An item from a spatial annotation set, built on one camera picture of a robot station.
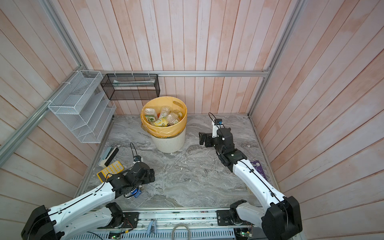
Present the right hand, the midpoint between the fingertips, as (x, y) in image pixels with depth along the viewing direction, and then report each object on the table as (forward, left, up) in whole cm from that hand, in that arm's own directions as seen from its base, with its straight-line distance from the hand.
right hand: (207, 132), depth 80 cm
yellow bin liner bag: (+21, +19, +2) cm, 28 cm away
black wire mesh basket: (+38, +52, +3) cm, 65 cm away
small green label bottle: (+5, +19, +5) cm, 20 cm away
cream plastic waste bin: (-2, +21, -11) cm, 24 cm away
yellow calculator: (-13, +55, -21) cm, 60 cm away
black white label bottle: (+16, +25, 0) cm, 30 cm away
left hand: (-19, +33, -17) cm, 42 cm away
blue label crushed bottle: (-30, +34, -8) cm, 46 cm away
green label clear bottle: (+7, +32, +5) cm, 33 cm away
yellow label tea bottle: (+5, +25, +2) cm, 25 cm away
